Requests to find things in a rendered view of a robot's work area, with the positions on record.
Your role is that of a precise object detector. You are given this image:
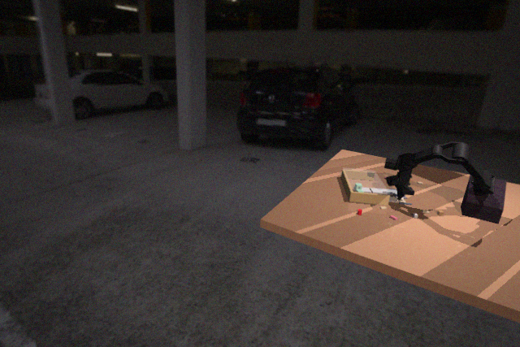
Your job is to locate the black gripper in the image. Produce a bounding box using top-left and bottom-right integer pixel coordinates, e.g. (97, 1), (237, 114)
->
(395, 172), (414, 200)

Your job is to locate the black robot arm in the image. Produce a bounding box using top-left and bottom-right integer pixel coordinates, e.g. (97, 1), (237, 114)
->
(384, 141), (496, 197)

